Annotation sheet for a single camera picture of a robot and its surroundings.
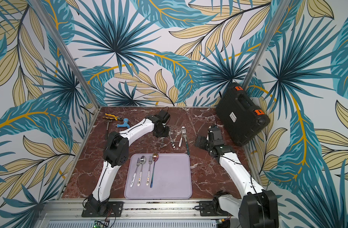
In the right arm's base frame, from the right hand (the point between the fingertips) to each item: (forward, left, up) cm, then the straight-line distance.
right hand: (203, 141), depth 85 cm
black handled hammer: (+15, +66, -13) cm, 69 cm away
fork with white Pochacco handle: (-8, +40, -13) cm, 43 cm away
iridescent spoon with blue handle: (-5, +30, -11) cm, 32 cm away
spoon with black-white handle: (+6, +19, -12) cm, 23 cm away
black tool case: (+15, -25, +3) cm, 29 cm away
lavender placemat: (-16, +27, -12) cm, 34 cm away
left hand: (+10, +23, -8) cm, 27 cm away
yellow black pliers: (+29, +62, -10) cm, 69 cm away
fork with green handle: (+12, +10, -13) cm, 20 cm away
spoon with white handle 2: (+17, +10, -11) cm, 22 cm away
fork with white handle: (-6, +33, -13) cm, 36 cm away
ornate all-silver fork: (+5, +25, -13) cm, 29 cm away
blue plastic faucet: (+22, +53, -11) cm, 59 cm away
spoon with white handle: (-7, +37, -10) cm, 39 cm away
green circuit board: (-39, +56, -14) cm, 70 cm away
